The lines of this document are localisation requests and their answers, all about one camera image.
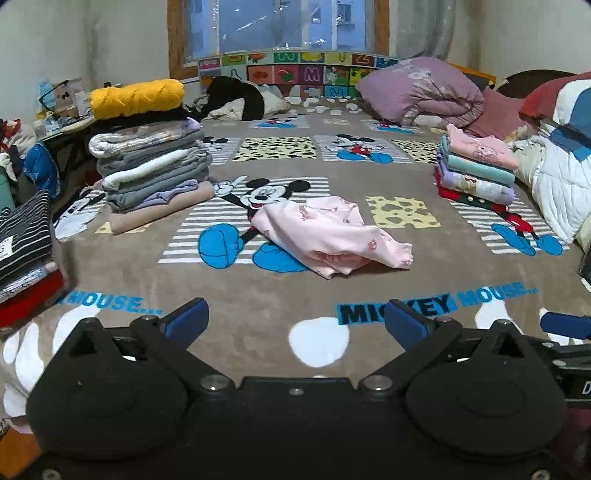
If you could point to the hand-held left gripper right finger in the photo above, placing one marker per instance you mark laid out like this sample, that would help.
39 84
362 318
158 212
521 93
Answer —
406 323

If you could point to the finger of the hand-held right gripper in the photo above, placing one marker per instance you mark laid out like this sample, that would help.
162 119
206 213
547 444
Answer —
568 325

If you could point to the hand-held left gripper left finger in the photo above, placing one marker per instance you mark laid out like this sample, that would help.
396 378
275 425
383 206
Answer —
187 319

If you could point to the pink printed garment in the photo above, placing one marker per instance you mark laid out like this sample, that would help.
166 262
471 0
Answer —
323 230

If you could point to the stack of grey folded clothes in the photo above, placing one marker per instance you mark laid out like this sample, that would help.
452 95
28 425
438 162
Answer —
152 184

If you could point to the striped and red clothes pile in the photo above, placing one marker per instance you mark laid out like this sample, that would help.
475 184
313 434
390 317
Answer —
25 230

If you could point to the dark rectangular object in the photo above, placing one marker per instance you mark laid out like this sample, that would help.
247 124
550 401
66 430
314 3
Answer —
585 272

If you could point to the cartoon mouse printed blanket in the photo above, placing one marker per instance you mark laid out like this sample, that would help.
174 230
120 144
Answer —
295 314

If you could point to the red folded garment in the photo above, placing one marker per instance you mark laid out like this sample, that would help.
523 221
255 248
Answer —
466 199

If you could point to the red box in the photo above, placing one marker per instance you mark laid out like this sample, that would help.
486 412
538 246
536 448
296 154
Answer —
27 302

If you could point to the teal folded garment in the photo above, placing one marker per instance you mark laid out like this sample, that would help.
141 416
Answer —
480 170

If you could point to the pink folded garment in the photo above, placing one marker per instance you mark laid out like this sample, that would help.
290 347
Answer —
480 147

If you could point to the blue plastic bag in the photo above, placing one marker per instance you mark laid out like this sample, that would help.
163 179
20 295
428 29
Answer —
41 168

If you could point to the pink pillow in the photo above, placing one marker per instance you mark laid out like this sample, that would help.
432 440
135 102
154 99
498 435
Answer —
501 113

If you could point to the yellow knit sweater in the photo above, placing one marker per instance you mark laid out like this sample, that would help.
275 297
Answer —
136 97

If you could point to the cluttered side table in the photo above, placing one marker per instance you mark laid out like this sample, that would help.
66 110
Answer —
64 124

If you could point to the black and white garment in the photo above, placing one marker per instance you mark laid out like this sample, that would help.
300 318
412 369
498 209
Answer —
272 104

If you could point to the purple quilt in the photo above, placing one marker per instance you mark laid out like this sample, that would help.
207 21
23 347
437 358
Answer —
415 87

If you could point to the dark headboard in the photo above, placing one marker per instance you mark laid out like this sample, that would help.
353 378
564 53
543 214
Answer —
531 83

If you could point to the yellow board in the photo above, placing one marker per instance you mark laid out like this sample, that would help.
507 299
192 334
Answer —
480 73

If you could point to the colourful alphabet panel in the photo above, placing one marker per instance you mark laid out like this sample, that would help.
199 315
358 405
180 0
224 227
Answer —
300 69

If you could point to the grey curtain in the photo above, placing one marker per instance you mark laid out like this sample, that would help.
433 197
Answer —
422 27

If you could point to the window with wooden frame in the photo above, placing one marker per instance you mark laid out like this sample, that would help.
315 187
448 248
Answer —
277 23

